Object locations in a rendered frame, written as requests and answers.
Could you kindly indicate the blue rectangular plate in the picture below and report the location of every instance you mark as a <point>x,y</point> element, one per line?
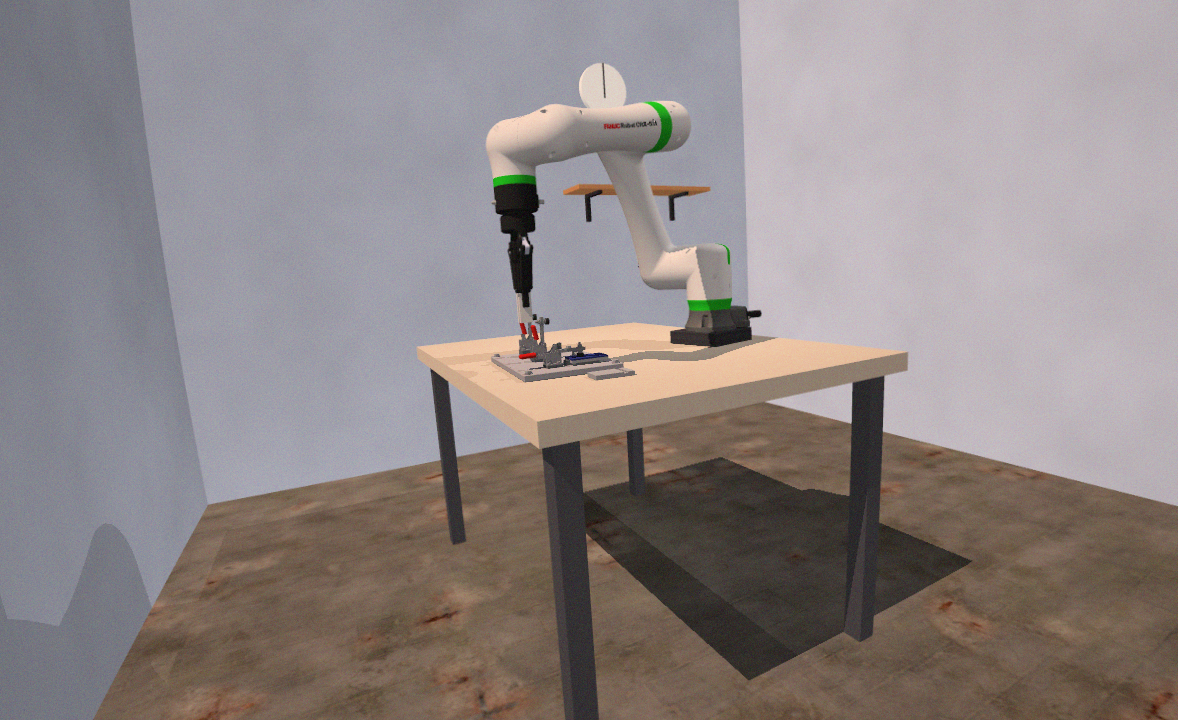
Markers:
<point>587,357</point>

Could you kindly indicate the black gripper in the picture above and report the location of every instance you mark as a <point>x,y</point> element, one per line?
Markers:
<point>521,222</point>

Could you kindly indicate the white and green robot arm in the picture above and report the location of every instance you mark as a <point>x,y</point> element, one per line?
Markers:
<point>621,136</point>

